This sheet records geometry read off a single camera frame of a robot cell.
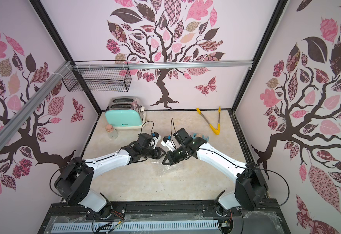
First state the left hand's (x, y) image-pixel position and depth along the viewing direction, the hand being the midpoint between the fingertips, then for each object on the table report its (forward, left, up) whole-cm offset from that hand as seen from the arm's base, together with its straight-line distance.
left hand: (163, 155), depth 86 cm
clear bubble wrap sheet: (-6, +2, +4) cm, 8 cm away
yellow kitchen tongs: (+22, -38, -6) cm, 45 cm away
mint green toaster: (+28, +27, +8) cm, 40 cm away
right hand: (-8, -1, +8) cm, 12 cm away
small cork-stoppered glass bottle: (+18, +36, -1) cm, 40 cm away
